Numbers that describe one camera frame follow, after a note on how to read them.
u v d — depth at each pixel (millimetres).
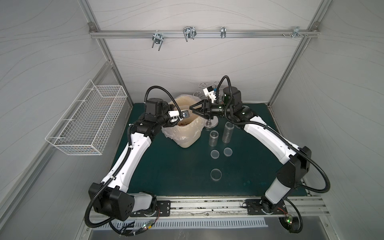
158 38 801
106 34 782
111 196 372
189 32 765
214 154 934
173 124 625
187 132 767
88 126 689
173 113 648
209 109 607
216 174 844
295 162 426
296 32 765
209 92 662
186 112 638
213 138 927
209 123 1111
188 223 702
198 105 643
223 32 782
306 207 763
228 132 911
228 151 947
